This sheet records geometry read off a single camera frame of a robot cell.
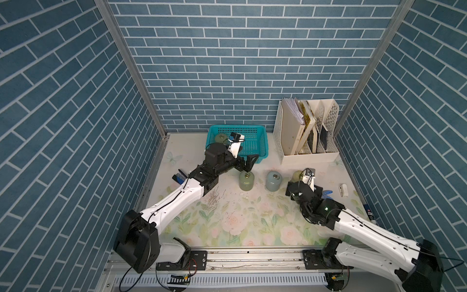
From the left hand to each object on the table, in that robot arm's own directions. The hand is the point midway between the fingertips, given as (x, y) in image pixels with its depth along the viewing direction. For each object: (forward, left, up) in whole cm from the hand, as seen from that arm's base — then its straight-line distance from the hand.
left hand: (254, 152), depth 75 cm
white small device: (-4, -48, -25) cm, 54 cm away
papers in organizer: (+26, -22, +3) cm, 35 cm away
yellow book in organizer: (+26, -28, -1) cm, 39 cm away
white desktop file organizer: (+22, -30, -8) cm, 38 cm away
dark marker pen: (-14, -59, -30) cm, 68 cm away
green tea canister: (-1, +2, -21) cm, 21 cm away
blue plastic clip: (-5, -38, -26) cm, 46 cm away
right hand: (-8, -21, -13) cm, 26 cm away
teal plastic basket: (+31, -5, -27) cm, 42 cm away
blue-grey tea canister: (-1, -11, -21) cm, 24 cm away
